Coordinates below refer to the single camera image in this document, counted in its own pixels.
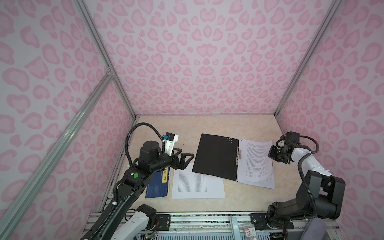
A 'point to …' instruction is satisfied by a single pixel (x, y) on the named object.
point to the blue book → (158, 186)
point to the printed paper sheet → (187, 184)
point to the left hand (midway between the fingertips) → (187, 151)
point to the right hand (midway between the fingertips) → (271, 153)
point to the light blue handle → (236, 232)
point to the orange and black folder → (217, 156)
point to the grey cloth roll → (316, 229)
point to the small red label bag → (250, 231)
